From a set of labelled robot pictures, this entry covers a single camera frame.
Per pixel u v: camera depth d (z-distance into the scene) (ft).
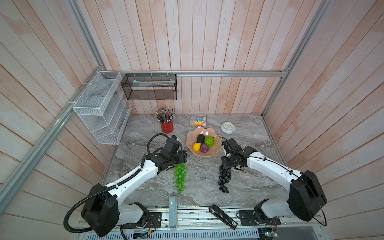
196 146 3.13
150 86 3.41
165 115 3.30
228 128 3.59
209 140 3.16
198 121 3.75
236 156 2.05
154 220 2.41
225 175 2.75
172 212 2.36
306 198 1.37
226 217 2.35
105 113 2.34
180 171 2.82
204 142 3.24
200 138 3.25
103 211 1.29
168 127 3.49
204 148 3.12
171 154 2.02
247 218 2.40
